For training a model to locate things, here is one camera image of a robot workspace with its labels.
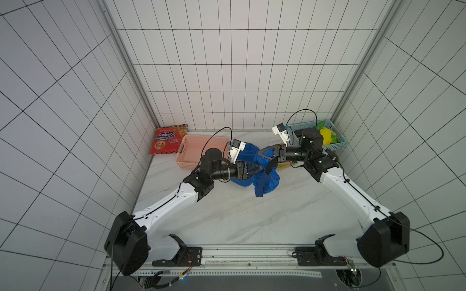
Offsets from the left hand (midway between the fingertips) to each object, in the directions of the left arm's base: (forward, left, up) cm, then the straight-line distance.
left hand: (256, 170), depth 68 cm
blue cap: (-5, -4, -2) cm, 6 cm away
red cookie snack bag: (+37, +50, -24) cm, 67 cm away
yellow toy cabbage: (+38, -47, -19) cm, 63 cm away
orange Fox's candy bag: (+19, -19, -25) cm, 37 cm away
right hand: (+3, +1, +5) cm, 6 cm away
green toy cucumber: (+47, -47, -21) cm, 70 cm away
